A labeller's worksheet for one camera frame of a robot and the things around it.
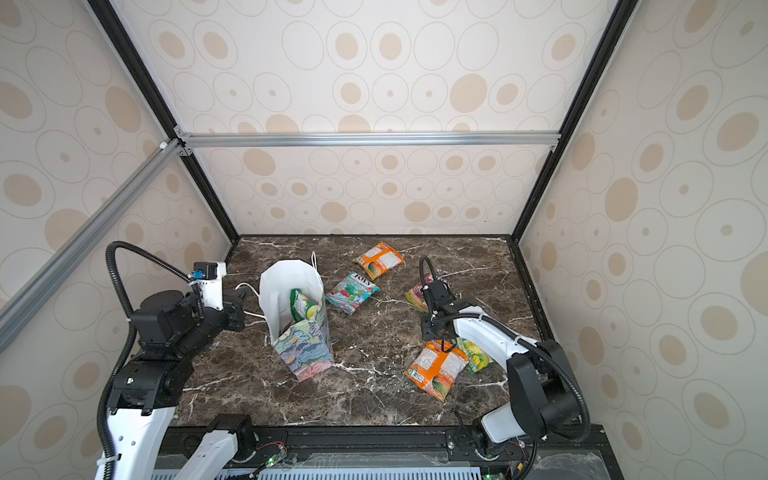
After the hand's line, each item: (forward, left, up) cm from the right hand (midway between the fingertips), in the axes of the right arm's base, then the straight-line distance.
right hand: (434, 329), depth 90 cm
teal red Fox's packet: (+14, +26, -1) cm, 29 cm away
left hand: (-4, +42, +30) cm, 52 cm away
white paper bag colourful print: (-10, +34, +13) cm, 38 cm away
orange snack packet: (+29, +17, -1) cm, 34 cm away
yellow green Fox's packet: (-9, -12, -2) cm, 15 cm away
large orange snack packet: (-11, +1, -1) cm, 11 cm away
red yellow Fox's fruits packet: (+13, +5, -1) cm, 14 cm away
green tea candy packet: (+1, +38, +12) cm, 39 cm away
